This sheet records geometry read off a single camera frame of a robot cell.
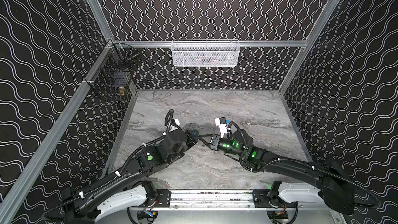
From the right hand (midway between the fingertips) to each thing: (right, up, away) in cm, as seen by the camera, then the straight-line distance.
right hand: (198, 138), depth 69 cm
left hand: (+2, +2, -2) cm, 3 cm away
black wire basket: (-52, +32, +24) cm, 65 cm away
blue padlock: (-2, +3, -1) cm, 3 cm away
